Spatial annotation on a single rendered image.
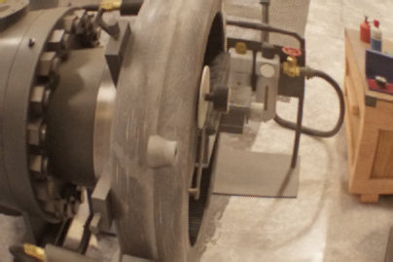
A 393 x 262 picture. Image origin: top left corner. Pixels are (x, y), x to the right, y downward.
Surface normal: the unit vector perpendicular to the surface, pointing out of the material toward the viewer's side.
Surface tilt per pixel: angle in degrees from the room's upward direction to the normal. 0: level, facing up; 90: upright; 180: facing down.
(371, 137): 90
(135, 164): 71
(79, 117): 61
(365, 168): 90
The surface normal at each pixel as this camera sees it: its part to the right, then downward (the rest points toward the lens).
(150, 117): -0.08, -0.04
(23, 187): -0.14, 0.62
